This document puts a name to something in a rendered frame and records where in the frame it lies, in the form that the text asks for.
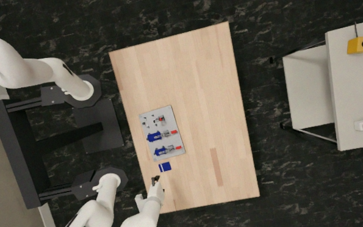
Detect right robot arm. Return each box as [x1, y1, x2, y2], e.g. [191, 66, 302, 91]
[66, 173, 161, 227]

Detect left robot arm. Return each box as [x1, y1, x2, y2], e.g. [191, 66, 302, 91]
[0, 39, 94, 101]

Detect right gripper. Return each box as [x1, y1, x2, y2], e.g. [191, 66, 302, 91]
[148, 175, 165, 207]

